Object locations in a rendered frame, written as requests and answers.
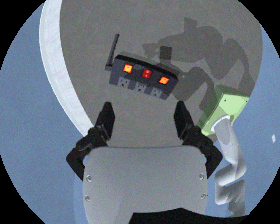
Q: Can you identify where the black power strip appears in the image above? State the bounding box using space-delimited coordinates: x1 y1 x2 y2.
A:
105 34 179 100

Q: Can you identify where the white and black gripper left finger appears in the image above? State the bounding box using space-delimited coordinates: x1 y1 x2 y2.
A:
66 102 115 181

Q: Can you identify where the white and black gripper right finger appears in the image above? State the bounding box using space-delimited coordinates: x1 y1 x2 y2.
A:
173 101 223 179

